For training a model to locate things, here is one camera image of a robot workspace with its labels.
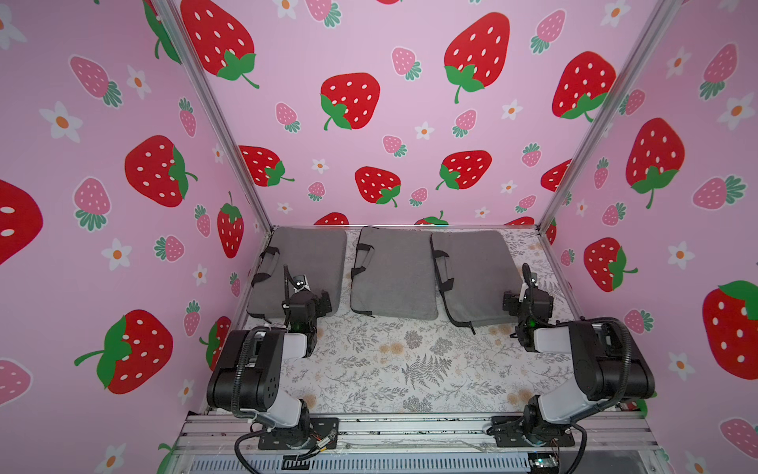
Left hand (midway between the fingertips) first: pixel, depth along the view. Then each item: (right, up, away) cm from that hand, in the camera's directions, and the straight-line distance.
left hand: (310, 293), depth 95 cm
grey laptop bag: (+27, +6, +6) cm, 29 cm away
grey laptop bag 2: (+57, +6, +9) cm, 58 cm away
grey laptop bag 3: (-1, +13, +16) cm, 21 cm away
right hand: (+70, +1, -1) cm, 70 cm away
